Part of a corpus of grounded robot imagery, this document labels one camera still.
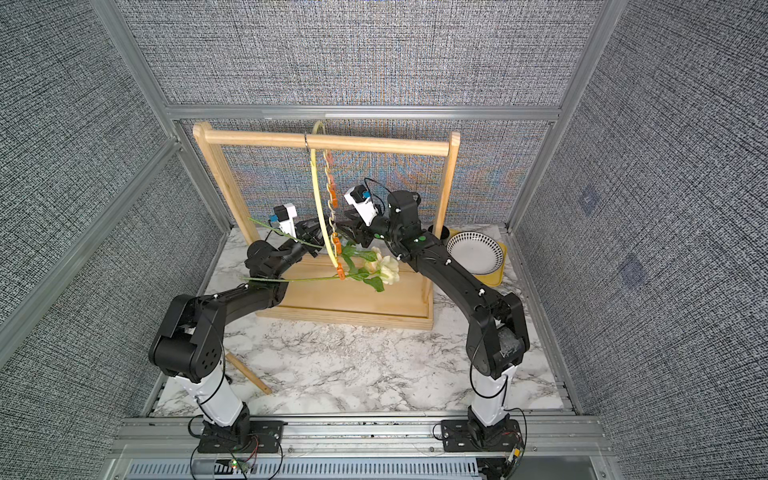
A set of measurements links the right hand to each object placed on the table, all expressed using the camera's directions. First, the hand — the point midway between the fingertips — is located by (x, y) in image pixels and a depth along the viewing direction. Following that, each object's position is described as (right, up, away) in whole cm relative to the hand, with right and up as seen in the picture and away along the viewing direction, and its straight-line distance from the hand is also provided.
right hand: (343, 208), depth 76 cm
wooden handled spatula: (-28, -45, +8) cm, 53 cm away
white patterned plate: (+45, -11, +34) cm, 57 cm away
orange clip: (-1, -10, +1) cm, 10 cm away
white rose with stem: (+11, -16, +5) cm, 20 cm away
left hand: (-2, -2, +2) cm, 4 cm away
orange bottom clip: (0, -16, -2) cm, 16 cm away
